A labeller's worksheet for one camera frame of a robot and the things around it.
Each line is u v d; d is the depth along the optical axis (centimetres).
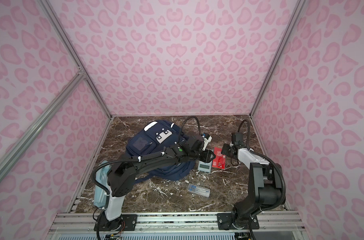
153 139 98
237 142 73
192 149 67
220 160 98
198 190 82
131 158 52
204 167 92
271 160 47
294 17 72
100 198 75
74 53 84
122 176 49
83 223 75
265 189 45
